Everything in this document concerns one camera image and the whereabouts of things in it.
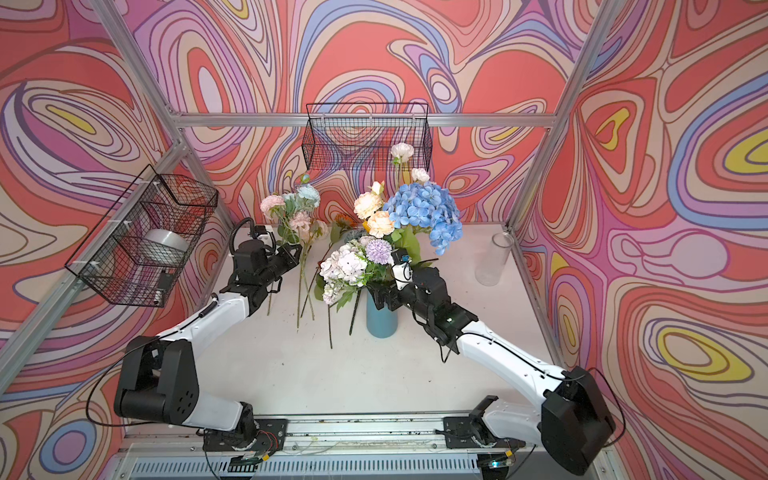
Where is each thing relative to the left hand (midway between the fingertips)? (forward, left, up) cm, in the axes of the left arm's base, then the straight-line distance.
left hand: (304, 243), depth 86 cm
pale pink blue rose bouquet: (+7, +2, +1) cm, 8 cm away
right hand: (-13, -23, -1) cm, 27 cm away
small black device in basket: (-18, +31, +4) cm, 36 cm away
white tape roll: (-11, +29, +12) cm, 33 cm away
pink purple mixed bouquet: (-16, -17, +11) cm, 26 cm away
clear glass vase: (+1, -58, -12) cm, 59 cm away
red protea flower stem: (+26, -8, -16) cm, 31 cm away
